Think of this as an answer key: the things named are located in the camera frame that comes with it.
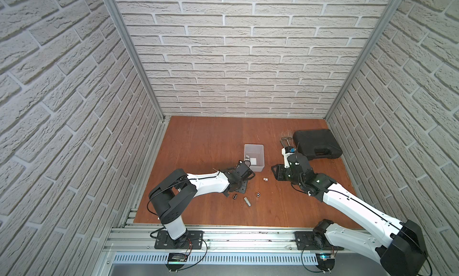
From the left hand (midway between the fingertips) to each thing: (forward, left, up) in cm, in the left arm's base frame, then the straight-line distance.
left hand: (244, 183), depth 90 cm
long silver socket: (-9, -1, 0) cm, 9 cm away
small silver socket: (-6, -7, +1) cm, 9 cm away
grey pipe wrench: (+29, -25, 0) cm, 38 cm away
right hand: (+2, -14, +13) cm, 20 cm away
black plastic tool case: (+22, -44, +5) cm, 49 cm away
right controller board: (-33, -32, 0) cm, 46 cm away
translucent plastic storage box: (+18, -7, 0) cm, 19 cm away
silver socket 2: (+16, -3, 0) cm, 17 cm away
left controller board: (-32, +29, -2) cm, 43 cm away
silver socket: (+2, -11, +1) cm, 11 cm away
